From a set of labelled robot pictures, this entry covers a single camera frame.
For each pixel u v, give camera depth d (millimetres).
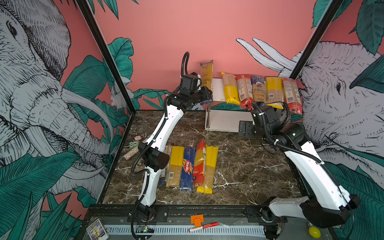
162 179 832
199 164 873
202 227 699
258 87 822
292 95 773
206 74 799
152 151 514
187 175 843
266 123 450
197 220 715
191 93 612
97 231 679
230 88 798
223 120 1074
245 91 780
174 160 892
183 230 701
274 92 811
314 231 658
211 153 943
